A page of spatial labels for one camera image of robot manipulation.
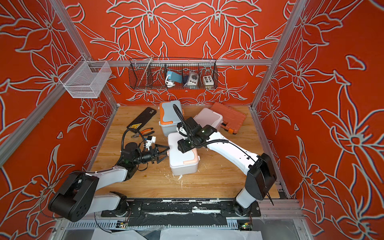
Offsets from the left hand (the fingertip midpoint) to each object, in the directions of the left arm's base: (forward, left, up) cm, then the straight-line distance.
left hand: (168, 152), depth 78 cm
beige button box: (+44, -21, +15) cm, 51 cm away
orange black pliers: (+22, +23, -15) cm, 35 cm away
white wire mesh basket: (+38, +57, +18) cm, 71 cm away
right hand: (+2, -6, +2) cm, 7 cm away
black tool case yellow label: (+30, +29, -13) cm, 44 cm away
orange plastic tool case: (+32, -40, -8) cm, 52 cm away
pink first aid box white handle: (+27, -21, -1) cm, 34 cm away
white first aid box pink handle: (-6, -8, 0) cm, 10 cm away
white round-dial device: (+41, -10, +18) cm, 46 cm away
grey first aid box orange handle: (+23, +3, +1) cm, 23 cm away
